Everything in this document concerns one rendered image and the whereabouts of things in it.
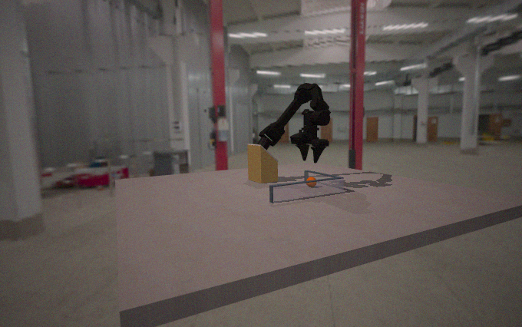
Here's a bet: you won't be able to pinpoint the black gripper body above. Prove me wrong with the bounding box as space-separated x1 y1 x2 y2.
297 125 329 147

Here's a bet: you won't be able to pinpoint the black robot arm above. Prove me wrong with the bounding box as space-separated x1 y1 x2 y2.
257 83 331 150

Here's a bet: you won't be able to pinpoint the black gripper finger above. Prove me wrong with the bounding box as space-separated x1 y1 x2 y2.
311 147 326 163
296 144 309 161

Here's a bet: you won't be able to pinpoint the clear low corner walls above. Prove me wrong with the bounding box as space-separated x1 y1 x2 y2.
273 172 344 203

